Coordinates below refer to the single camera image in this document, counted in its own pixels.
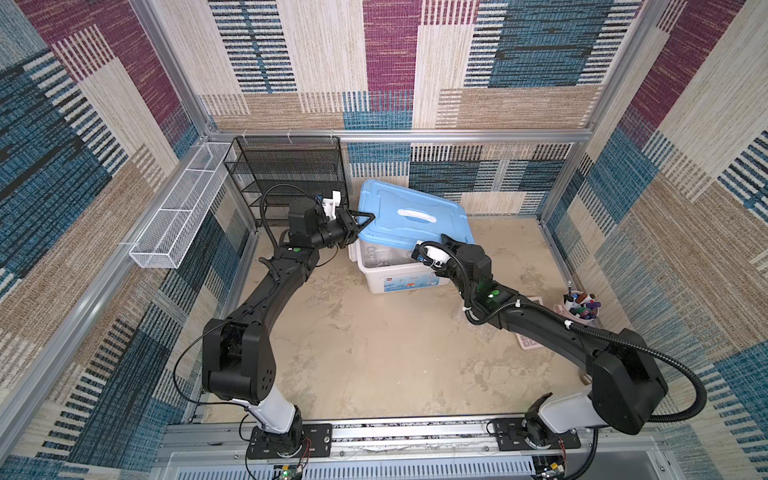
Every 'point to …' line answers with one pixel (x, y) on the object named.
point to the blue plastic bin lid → (405, 217)
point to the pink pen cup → (581, 306)
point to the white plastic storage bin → (393, 270)
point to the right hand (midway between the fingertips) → (447, 238)
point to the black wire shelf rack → (312, 163)
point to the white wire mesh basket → (164, 241)
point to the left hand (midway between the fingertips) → (376, 215)
